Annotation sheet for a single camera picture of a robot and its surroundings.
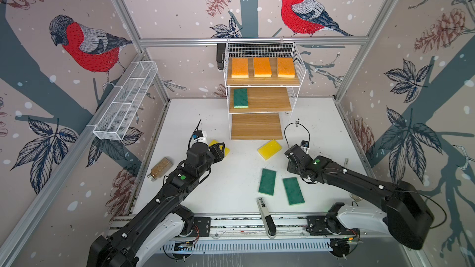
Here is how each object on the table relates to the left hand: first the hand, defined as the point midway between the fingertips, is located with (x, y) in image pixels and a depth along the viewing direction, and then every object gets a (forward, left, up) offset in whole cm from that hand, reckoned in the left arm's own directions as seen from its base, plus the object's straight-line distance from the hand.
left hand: (222, 145), depth 77 cm
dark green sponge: (+22, -8, +7) cm, 24 cm away
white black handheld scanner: (-28, -19, -14) cm, 36 cm away
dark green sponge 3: (-14, -32, -18) cm, 39 cm away
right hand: (-4, -32, -14) cm, 35 cm away
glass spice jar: (-4, +30, -15) cm, 34 cm away
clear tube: (+1, -62, -19) cm, 65 cm away
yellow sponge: (+8, 0, -19) cm, 20 cm away
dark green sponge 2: (-10, -20, -17) cm, 28 cm away
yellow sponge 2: (+9, -24, -19) cm, 32 cm away
